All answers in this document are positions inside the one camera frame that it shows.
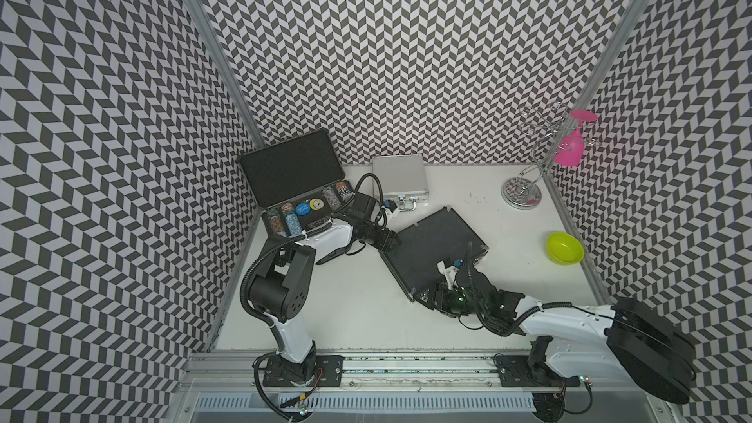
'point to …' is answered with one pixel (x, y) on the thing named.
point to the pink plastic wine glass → (570, 150)
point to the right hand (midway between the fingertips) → (420, 306)
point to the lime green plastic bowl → (563, 248)
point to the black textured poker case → (416, 257)
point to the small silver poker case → (403, 179)
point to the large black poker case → (297, 181)
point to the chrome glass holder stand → (521, 193)
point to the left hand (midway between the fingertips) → (392, 242)
